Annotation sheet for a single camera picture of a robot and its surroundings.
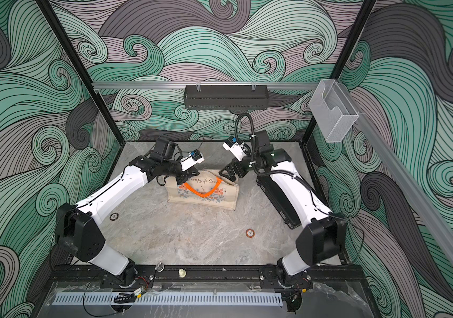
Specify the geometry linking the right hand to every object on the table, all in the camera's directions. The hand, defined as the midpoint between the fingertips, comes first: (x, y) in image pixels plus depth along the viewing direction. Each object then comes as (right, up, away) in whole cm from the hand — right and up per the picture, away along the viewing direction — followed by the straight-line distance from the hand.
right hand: (225, 167), depth 77 cm
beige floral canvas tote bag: (-7, -9, +7) cm, 13 cm away
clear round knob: (-25, -37, -5) cm, 45 cm away
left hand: (-12, -1, +3) cm, 13 cm away
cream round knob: (-16, -39, -6) cm, 43 cm away
